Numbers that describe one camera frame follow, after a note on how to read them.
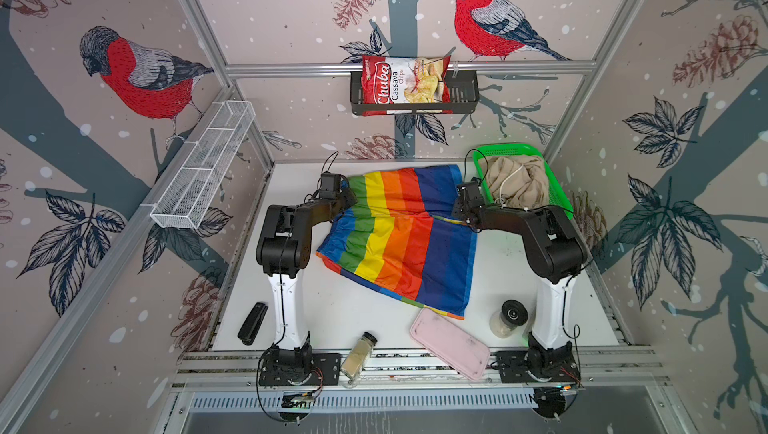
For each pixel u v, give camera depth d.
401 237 0.98
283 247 0.58
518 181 1.02
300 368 0.66
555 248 0.54
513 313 0.71
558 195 0.98
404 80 0.88
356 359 0.73
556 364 0.65
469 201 0.83
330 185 0.86
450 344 0.75
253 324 0.78
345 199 0.97
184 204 0.70
